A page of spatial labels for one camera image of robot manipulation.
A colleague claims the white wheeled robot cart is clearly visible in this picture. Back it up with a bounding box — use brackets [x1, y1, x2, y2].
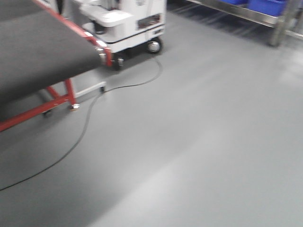
[71, 0, 166, 71]

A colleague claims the steel rack with perforated posts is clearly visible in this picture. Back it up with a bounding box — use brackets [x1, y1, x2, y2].
[187, 0, 303, 47]

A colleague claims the black floor cable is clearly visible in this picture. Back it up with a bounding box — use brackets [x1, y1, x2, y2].
[0, 56, 164, 191]

